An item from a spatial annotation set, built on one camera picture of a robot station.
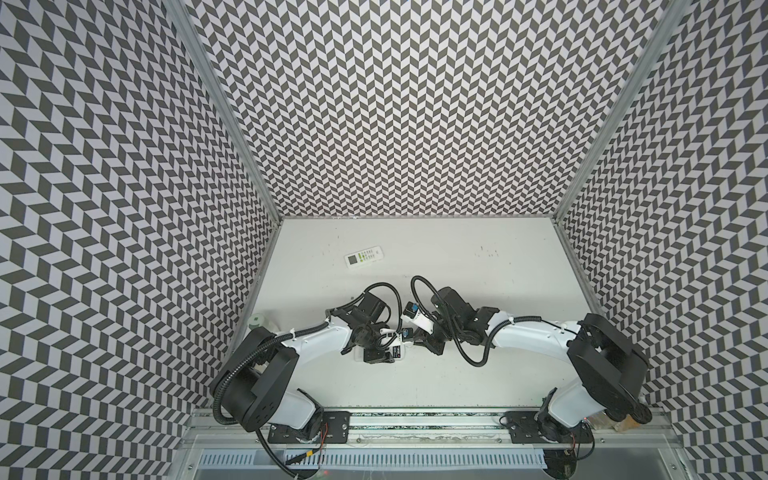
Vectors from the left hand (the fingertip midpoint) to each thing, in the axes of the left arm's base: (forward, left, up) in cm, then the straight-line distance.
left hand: (387, 347), depth 87 cm
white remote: (-2, -3, +2) cm, 4 cm away
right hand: (-1, -9, +4) cm, 9 cm away
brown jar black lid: (-19, -59, +7) cm, 63 cm away
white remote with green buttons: (+32, +9, +2) cm, 33 cm away
